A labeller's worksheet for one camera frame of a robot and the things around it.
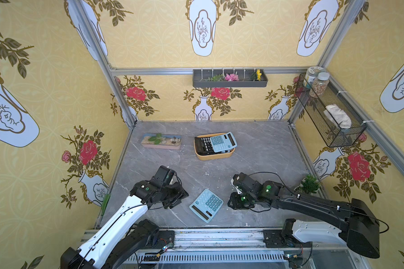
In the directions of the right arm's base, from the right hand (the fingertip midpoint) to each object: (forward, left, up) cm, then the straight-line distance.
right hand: (230, 201), depth 78 cm
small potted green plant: (+10, -39, 0) cm, 40 cm away
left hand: (0, +22, +4) cm, 23 cm away
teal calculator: (+35, +3, 0) cm, 35 cm away
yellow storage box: (+26, +8, -3) cm, 28 cm away
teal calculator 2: (-1, +11, -5) cm, 12 cm away
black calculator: (+32, +14, -1) cm, 35 cm away
